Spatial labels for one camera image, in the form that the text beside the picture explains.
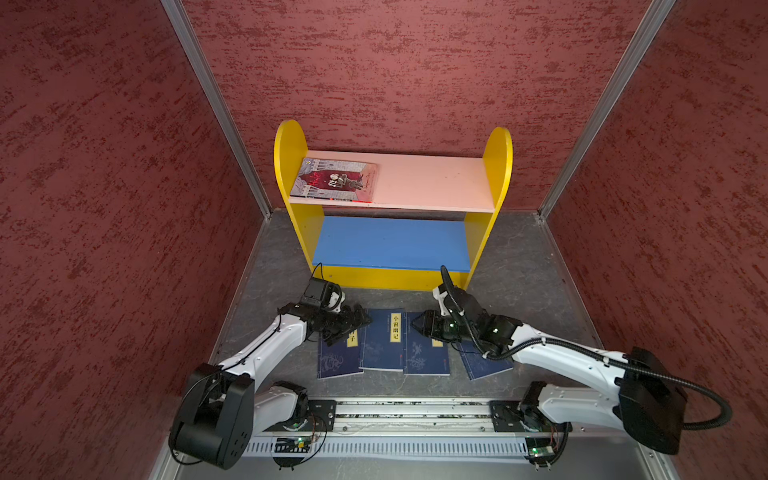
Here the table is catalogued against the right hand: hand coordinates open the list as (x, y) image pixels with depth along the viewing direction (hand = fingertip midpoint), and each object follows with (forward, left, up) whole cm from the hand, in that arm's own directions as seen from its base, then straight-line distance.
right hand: (414, 333), depth 78 cm
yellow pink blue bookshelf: (+38, +4, +4) cm, 39 cm away
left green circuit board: (-23, +31, -10) cm, 40 cm away
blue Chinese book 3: (-2, -3, -9) cm, 10 cm away
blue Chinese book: (-3, +20, -9) cm, 23 cm away
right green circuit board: (-25, -29, -11) cm, 40 cm away
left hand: (+3, +15, -5) cm, 16 cm away
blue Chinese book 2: (+1, +9, -9) cm, 13 cm away
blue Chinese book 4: (-6, -18, -9) cm, 21 cm away
